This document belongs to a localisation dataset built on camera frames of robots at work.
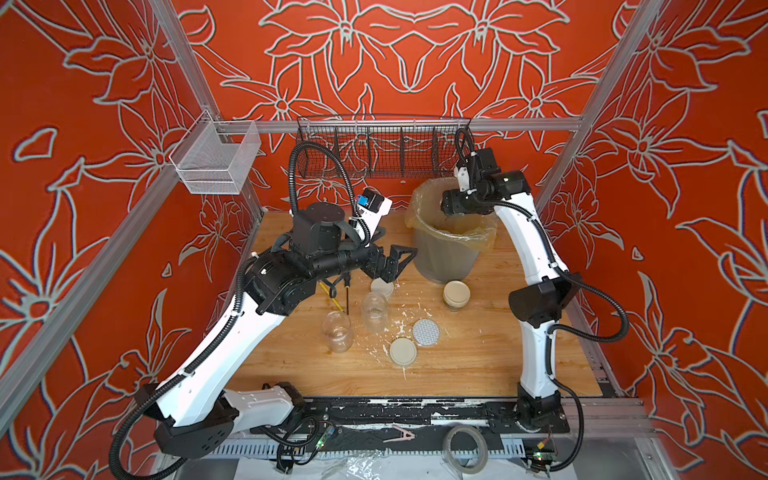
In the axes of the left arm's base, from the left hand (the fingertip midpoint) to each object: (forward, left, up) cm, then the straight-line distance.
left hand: (399, 236), depth 57 cm
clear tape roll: (-29, -13, -39) cm, 50 cm away
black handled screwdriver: (+14, +16, -41) cm, 46 cm away
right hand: (+28, -17, -14) cm, 35 cm away
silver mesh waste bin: (+17, -13, -28) cm, 35 cm away
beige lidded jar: (+9, -19, -35) cm, 41 cm away
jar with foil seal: (-2, +17, -41) cm, 45 cm away
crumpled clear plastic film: (-34, +5, -42) cm, 55 cm away
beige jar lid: (+13, +5, -41) cm, 43 cm away
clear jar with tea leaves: (+5, +6, -39) cm, 40 cm away
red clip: (-27, -4, -41) cm, 50 cm away
